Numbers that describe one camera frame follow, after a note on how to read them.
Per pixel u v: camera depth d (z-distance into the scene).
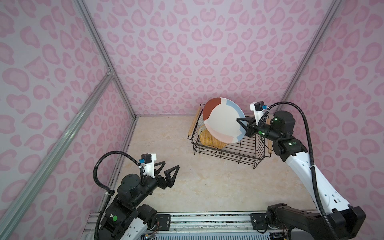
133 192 0.46
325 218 0.36
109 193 0.51
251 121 0.62
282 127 0.52
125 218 0.45
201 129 0.93
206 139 0.98
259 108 0.58
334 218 0.36
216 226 0.73
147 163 0.55
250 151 0.99
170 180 0.56
